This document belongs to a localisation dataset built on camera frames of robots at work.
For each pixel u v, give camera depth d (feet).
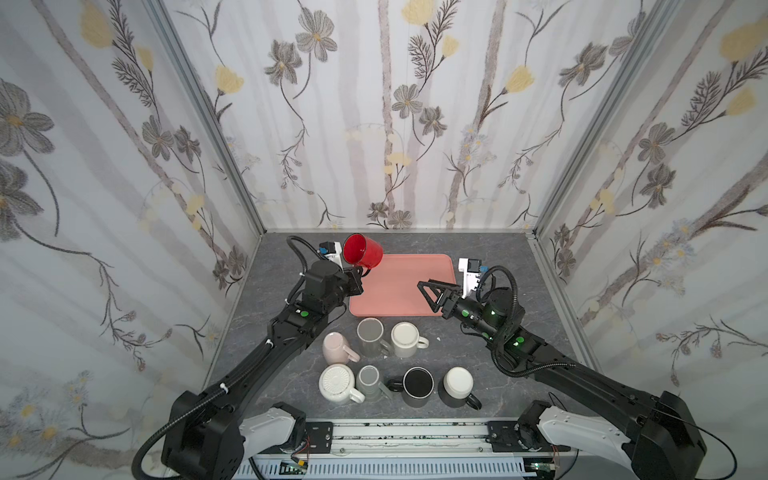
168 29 2.29
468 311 2.06
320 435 2.41
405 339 2.76
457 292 2.08
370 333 2.67
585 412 1.90
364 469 2.30
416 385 2.46
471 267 2.12
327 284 1.91
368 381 2.45
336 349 2.63
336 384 2.47
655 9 2.27
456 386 2.44
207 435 1.28
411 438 2.46
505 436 2.41
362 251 2.57
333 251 2.30
